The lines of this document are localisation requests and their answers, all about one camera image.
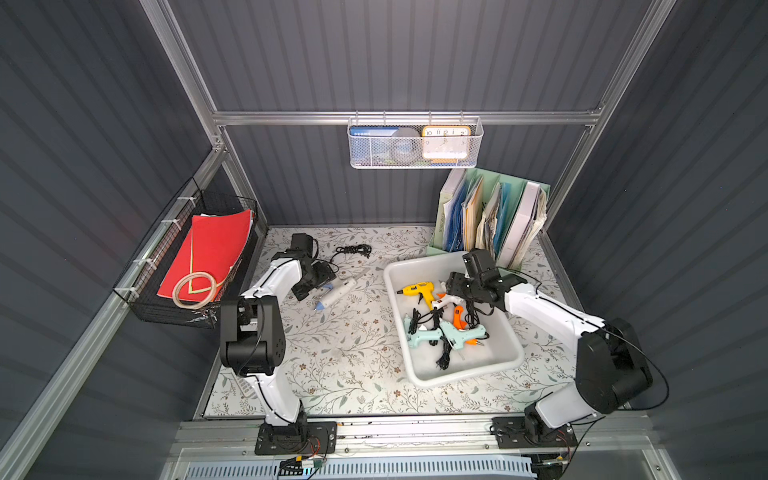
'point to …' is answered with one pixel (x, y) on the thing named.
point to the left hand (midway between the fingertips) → (317, 281)
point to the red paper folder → (213, 246)
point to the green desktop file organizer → (485, 211)
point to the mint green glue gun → (420, 335)
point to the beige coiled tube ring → (199, 305)
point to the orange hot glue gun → (460, 324)
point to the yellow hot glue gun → (425, 290)
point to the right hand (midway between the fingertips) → (461, 282)
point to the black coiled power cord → (357, 248)
